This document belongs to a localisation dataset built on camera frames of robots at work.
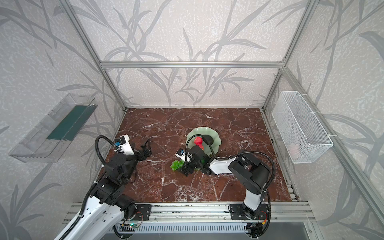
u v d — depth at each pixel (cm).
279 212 75
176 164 85
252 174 47
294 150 72
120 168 53
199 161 70
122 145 60
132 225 71
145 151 65
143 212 73
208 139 98
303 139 61
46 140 64
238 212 73
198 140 96
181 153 77
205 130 101
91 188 53
